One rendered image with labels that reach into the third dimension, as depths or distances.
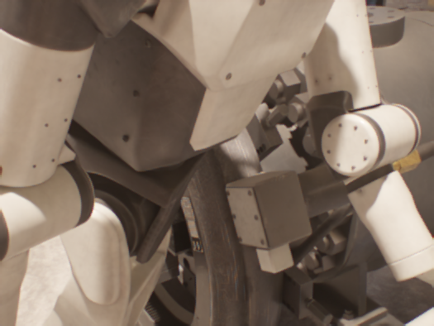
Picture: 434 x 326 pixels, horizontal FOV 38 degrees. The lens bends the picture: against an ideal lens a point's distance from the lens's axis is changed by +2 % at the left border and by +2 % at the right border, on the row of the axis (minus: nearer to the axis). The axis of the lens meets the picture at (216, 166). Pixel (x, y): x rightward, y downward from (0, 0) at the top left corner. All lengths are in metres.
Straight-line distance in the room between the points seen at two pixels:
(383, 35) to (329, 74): 0.68
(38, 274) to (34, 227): 1.77
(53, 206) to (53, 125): 0.09
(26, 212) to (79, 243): 0.22
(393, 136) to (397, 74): 0.63
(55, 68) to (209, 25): 0.14
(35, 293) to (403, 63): 1.43
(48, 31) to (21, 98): 0.06
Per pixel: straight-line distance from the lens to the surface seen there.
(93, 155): 0.76
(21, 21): 0.51
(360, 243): 1.39
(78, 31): 0.52
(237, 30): 0.58
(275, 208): 0.96
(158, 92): 0.63
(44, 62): 0.52
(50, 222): 0.62
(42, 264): 2.42
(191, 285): 1.53
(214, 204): 1.04
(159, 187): 0.74
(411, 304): 2.11
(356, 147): 0.79
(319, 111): 0.82
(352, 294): 1.56
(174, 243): 1.15
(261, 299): 1.12
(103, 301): 0.85
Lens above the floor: 1.25
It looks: 25 degrees down
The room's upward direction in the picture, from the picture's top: 4 degrees counter-clockwise
